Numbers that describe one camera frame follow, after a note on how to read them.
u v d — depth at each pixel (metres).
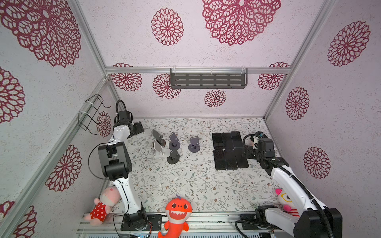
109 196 0.74
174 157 0.93
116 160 0.55
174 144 1.00
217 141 1.03
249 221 0.69
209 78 0.92
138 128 0.91
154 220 0.73
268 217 0.62
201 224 0.73
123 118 0.79
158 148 0.97
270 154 0.63
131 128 0.75
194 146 0.99
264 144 0.63
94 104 0.80
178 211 0.70
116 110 0.79
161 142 1.00
